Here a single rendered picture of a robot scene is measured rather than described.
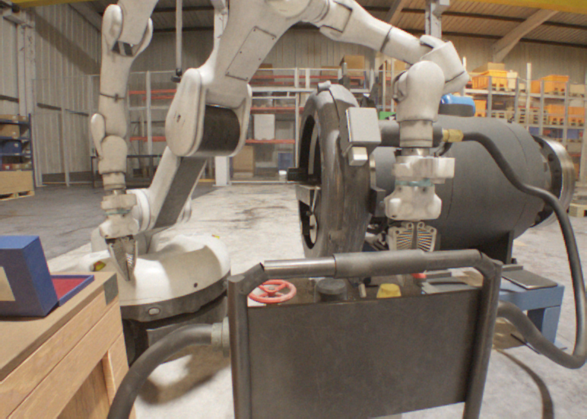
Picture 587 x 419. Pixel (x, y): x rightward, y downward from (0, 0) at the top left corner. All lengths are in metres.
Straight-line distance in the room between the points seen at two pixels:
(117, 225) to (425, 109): 0.80
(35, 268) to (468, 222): 1.21
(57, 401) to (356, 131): 0.78
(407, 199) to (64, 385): 0.61
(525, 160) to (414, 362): 1.00
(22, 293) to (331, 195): 0.72
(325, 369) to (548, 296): 1.06
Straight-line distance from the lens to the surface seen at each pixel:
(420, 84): 0.57
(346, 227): 0.91
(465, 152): 1.20
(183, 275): 1.08
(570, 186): 1.63
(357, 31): 0.95
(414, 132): 0.57
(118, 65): 0.93
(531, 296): 1.34
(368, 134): 0.82
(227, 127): 0.92
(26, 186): 8.22
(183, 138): 0.87
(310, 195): 1.09
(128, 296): 1.08
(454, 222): 1.21
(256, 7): 0.80
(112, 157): 0.93
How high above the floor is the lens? 0.69
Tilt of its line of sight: 7 degrees down
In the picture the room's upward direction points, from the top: straight up
